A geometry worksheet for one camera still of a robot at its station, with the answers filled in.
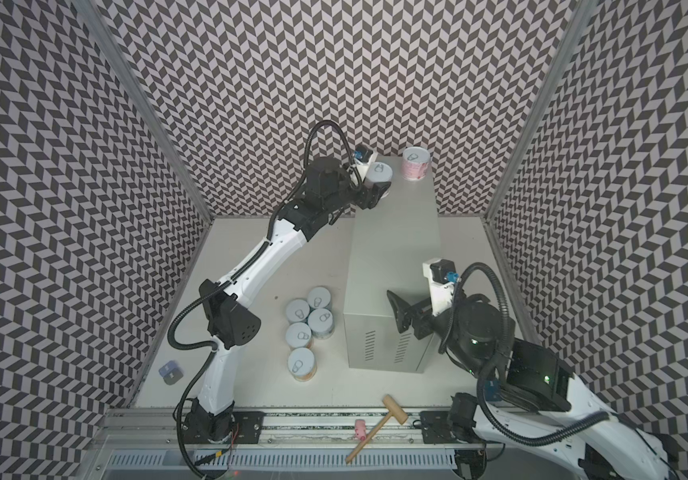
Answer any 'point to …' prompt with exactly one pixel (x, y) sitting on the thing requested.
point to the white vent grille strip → (286, 459)
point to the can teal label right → (321, 323)
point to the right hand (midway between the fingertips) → (409, 295)
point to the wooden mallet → (396, 411)
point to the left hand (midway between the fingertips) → (378, 174)
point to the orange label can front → (302, 364)
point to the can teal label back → (319, 297)
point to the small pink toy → (360, 429)
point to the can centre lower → (298, 334)
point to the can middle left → (297, 310)
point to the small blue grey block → (171, 372)
